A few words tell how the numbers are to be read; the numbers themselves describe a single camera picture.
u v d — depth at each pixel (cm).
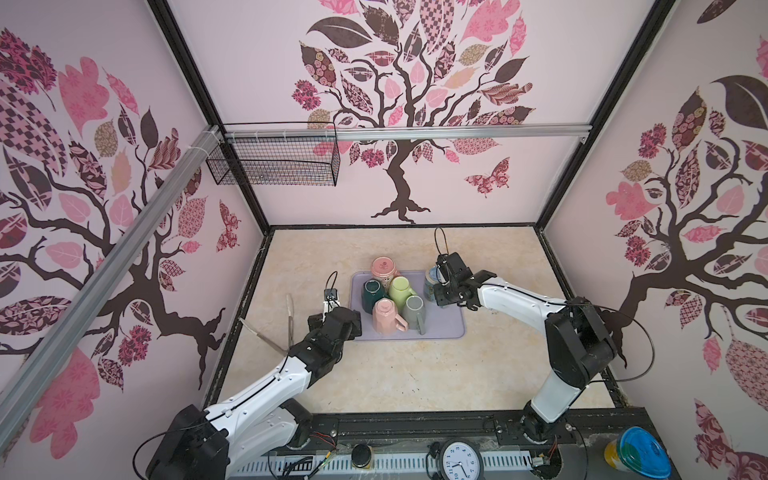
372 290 90
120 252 57
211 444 39
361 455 62
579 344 47
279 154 95
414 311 85
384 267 94
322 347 62
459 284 68
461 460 68
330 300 71
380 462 70
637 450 63
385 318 85
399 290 90
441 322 95
